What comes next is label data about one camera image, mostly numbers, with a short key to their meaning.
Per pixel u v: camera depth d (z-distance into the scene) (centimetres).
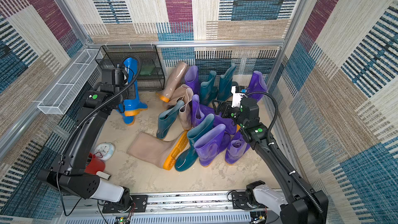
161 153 85
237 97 64
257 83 87
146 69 102
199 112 81
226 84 96
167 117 79
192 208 73
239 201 73
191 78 99
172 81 97
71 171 40
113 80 50
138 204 73
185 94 83
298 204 37
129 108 73
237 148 64
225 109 64
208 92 83
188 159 82
